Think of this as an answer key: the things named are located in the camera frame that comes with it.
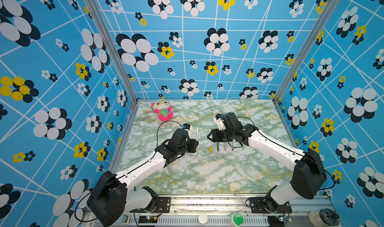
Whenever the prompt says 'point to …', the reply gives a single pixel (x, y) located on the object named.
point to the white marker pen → (232, 147)
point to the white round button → (202, 218)
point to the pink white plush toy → (162, 107)
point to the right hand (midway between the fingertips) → (210, 136)
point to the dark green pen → (218, 147)
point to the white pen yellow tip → (197, 134)
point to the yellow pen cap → (210, 149)
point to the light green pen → (243, 146)
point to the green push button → (236, 219)
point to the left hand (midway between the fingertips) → (199, 142)
